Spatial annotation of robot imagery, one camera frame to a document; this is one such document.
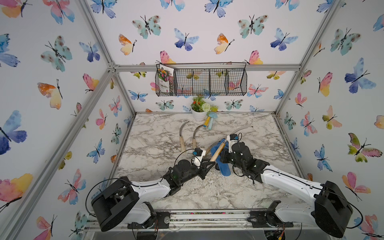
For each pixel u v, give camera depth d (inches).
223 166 30.4
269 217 25.8
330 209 15.5
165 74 34.3
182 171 24.0
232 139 28.5
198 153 26.6
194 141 40.9
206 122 45.0
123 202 16.6
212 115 45.9
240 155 23.3
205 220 29.6
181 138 41.1
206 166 28.0
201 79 38.7
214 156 30.2
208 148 39.5
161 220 28.8
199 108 42.7
